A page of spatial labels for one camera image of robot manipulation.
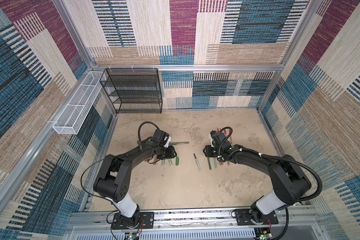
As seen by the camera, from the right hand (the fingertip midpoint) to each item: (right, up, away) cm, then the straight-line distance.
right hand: (206, 152), depth 91 cm
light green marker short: (+6, -6, +1) cm, 9 cm away
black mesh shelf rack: (-49, +41, +18) cm, 67 cm away
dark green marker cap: (-18, -6, +2) cm, 19 cm away
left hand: (-19, 0, -1) cm, 19 cm away
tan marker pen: (+8, -7, 0) cm, 11 cm away
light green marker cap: (-26, -6, +2) cm, 27 cm away
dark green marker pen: (+2, -7, 0) cm, 8 cm away
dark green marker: (-20, +4, +9) cm, 22 cm away
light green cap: (-22, -6, +1) cm, 23 cm away
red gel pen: (+10, +13, -4) cm, 17 cm away
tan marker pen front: (+6, 0, -23) cm, 24 cm away
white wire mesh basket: (-82, +19, 0) cm, 84 cm away
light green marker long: (-5, -7, 0) cm, 9 cm away
